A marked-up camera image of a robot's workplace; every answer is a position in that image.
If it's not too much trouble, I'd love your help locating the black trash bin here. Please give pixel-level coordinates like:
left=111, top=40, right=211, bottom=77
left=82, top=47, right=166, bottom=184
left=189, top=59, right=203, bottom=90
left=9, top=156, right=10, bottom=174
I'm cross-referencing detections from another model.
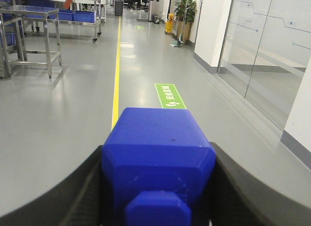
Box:
left=114, top=0, right=123, bottom=17

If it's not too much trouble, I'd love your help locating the blue plastic box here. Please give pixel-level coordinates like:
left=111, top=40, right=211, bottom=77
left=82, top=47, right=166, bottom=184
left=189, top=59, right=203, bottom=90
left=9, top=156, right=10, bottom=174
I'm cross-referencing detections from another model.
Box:
left=101, top=107, right=217, bottom=226

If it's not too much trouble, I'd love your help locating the pale green dustpan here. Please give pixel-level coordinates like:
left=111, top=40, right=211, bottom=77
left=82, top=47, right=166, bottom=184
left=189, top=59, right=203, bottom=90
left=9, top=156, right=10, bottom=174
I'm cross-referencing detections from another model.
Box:
left=170, top=0, right=190, bottom=48

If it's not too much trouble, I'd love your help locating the blue plastic bin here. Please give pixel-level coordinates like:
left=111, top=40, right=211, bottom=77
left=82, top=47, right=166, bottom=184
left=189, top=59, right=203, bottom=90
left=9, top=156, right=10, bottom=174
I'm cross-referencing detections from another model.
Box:
left=0, top=32, right=17, bottom=47

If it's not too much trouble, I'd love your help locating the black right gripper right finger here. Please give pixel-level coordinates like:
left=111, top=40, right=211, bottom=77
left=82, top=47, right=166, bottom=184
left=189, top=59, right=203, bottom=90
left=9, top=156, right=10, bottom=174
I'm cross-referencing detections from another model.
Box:
left=208, top=141, right=311, bottom=226

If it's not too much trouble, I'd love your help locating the yellow mop bucket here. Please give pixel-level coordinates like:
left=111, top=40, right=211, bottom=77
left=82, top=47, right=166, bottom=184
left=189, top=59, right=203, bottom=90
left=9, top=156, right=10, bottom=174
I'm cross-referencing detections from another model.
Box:
left=164, top=13, right=176, bottom=35

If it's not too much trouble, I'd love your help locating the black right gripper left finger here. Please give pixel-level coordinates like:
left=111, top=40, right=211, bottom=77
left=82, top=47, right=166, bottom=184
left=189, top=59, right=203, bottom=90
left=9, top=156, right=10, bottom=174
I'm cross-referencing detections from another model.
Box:
left=0, top=144, right=126, bottom=226

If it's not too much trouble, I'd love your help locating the green potted plant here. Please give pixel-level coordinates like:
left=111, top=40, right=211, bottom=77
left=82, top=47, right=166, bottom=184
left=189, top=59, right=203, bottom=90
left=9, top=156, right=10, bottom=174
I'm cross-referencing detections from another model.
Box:
left=174, top=0, right=198, bottom=43

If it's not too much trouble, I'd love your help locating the steel rack on castors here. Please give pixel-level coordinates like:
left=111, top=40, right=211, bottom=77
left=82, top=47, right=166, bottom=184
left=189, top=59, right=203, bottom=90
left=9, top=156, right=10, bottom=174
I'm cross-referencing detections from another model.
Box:
left=14, top=0, right=107, bottom=44

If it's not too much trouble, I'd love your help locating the row of blue bins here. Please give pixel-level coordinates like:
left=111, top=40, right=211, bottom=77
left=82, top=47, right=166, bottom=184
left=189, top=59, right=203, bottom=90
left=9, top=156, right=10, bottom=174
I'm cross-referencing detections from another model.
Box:
left=24, top=0, right=98, bottom=23

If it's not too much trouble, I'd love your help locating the black office chair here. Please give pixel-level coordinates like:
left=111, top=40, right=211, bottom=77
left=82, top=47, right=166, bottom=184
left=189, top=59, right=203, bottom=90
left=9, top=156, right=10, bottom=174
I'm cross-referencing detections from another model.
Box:
left=124, top=0, right=143, bottom=10

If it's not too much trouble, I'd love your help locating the bare steel table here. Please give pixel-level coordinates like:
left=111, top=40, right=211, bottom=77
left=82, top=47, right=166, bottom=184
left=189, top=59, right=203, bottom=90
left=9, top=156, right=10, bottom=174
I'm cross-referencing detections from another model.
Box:
left=0, top=6, right=63, bottom=80

